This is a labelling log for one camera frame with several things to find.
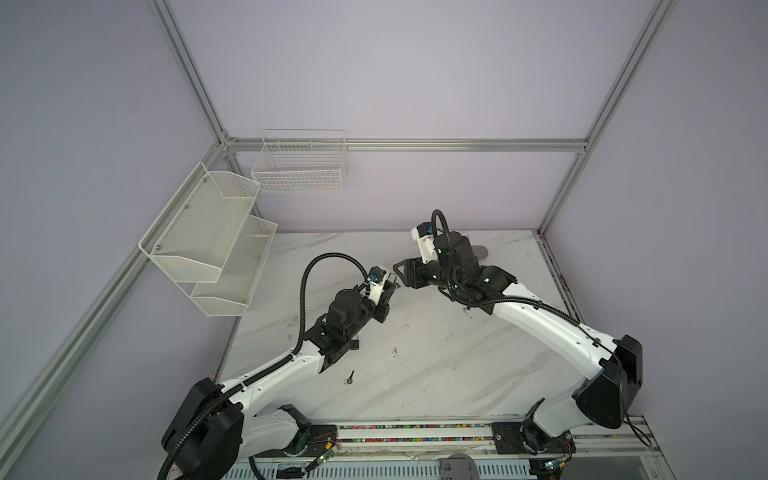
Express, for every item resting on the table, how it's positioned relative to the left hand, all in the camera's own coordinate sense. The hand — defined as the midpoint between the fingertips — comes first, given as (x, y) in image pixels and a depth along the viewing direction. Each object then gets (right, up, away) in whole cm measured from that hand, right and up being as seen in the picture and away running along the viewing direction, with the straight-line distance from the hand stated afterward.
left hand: (387, 285), depth 79 cm
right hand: (+3, +6, -5) cm, 8 cm away
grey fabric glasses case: (+35, +10, +33) cm, 49 cm away
